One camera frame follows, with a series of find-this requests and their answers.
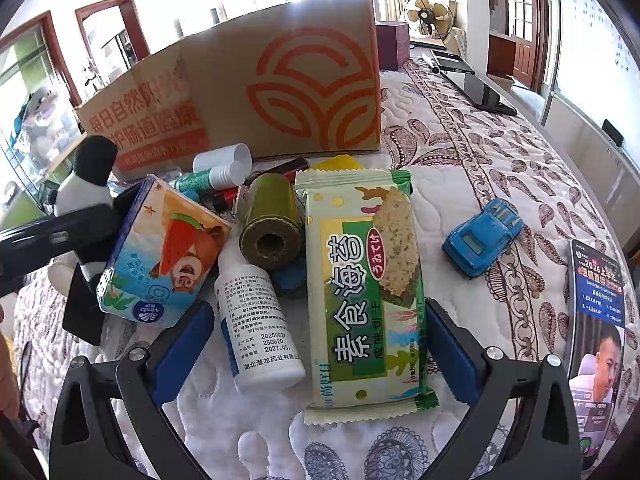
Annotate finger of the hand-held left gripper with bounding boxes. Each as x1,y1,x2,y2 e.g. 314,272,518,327
62,260,108,346
112,182,148,251

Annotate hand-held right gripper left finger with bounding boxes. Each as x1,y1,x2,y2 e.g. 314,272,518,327
48,300,216,480

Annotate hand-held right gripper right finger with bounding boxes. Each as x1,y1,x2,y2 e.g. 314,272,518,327
424,299,583,480

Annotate black white panda plush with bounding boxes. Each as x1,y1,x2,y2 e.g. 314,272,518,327
54,135,119,283

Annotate white spray bottle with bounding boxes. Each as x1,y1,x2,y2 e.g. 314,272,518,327
214,232,307,395

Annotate yellow snack packet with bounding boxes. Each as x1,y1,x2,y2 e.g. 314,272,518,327
294,167,441,426

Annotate dark blue pouch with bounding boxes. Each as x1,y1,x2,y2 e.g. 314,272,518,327
271,259,307,297

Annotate brown cardboard box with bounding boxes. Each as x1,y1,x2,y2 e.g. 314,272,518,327
74,0,383,183

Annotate person's left forearm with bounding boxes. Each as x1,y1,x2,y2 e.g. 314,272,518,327
0,305,23,411

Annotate green white tube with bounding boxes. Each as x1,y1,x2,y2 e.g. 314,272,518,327
175,165,247,195

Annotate white plastic cup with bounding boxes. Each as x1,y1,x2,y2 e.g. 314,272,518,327
192,143,253,177

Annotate blue toy car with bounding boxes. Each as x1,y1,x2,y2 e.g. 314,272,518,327
441,197,526,278

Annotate glass display cabinet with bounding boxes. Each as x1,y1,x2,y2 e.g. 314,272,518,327
0,25,76,211

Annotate green bag roll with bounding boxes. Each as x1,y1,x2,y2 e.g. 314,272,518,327
236,172,307,272

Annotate blue flyer with man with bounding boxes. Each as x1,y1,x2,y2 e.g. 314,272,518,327
567,238,628,473

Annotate black tablet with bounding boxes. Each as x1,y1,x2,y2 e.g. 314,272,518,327
442,71,518,115

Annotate black whiteboard eraser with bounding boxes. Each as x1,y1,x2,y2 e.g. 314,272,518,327
601,119,625,147

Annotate black flat device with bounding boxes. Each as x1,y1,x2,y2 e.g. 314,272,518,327
430,49,476,75

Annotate brown wooden cabinet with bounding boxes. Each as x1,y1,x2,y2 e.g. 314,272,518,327
487,30,516,78

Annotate purple box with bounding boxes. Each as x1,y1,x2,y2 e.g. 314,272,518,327
375,21,412,72

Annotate standing electric fan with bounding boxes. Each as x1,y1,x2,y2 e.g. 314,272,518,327
403,0,455,41

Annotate brown wooden door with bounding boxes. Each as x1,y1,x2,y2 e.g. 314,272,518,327
505,0,548,92

